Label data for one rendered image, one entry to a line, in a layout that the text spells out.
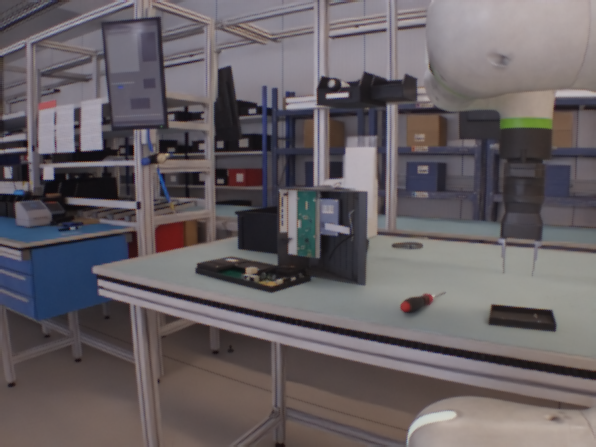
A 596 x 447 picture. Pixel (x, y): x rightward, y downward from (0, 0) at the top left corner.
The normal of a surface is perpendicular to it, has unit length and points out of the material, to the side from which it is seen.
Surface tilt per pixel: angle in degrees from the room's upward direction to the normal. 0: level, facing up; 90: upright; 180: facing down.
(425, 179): 90
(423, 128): 90
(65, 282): 90
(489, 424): 7
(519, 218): 87
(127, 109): 101
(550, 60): 135
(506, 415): 2
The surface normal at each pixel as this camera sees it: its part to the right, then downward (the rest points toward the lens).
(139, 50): -0.11, 0.32
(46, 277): 0.85, 0.07
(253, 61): -0.52, 0.11
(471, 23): -0.62, 0.33
